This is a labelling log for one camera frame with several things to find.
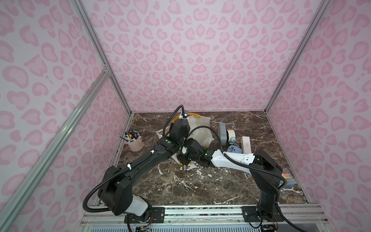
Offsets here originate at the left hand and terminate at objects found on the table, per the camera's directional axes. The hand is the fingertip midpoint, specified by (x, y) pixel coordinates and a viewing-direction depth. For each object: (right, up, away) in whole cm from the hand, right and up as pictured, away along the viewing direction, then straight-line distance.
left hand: (182, 121), depth 81 cm
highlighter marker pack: (+61, -33, +2) cm, 70 cm away
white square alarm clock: (+40, -15, +11) cm, 44 cm away
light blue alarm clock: (+33, -18, +12) cm, 39 cm away
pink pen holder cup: (-31, -12, +9) cm, 34 cm away
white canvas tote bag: (+14, -10, +21) cm, 27 cm away
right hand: (-2, -19, +5) cm, 20 cm away
